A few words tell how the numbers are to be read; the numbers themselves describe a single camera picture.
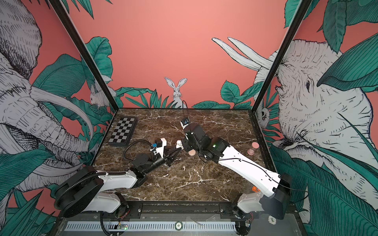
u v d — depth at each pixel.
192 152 0.96
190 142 0.53
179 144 0.74
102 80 1.02
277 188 0.40
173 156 0.73
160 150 0.67
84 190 0.43
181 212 0.75
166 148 0.68
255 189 0.80
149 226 0.70
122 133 1.01
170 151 0.70
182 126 0.63
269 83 1.01
